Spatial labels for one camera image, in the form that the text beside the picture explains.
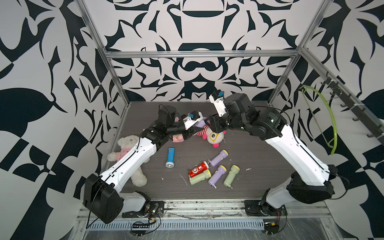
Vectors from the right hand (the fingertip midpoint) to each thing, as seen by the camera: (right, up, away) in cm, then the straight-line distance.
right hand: (207, 117), depth 62 cm
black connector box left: (-31, -52, +10) cm, 62 cm away
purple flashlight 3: (+10, -30, +22) cm, 38 cm away
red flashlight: (0, -28, +22) cm, 36 cm away
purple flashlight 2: (+12, -22, +27) cm, 36 cm away
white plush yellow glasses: (+7, -13, +31) cm, 34 cm away
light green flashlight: (-2, -32, +19) cm, 37 cm away
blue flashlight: (-19, -24, +26) cm, 40 cm away
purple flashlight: (-3, -3, +4) cm, 6 cm away
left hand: (-3, -1, +10) cm, 11 cm away
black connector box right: (+31, -53, +10) cm, 62 cm away
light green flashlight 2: (+17, -29, +21) cm, 39 cm away
